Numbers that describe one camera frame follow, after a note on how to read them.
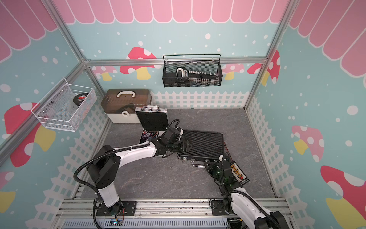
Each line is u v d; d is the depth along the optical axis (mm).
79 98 786
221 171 657
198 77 879
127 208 742
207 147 908
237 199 572
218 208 743
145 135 997
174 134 696
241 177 832
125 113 993
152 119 969
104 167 474
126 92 1026
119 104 943
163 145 691
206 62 912
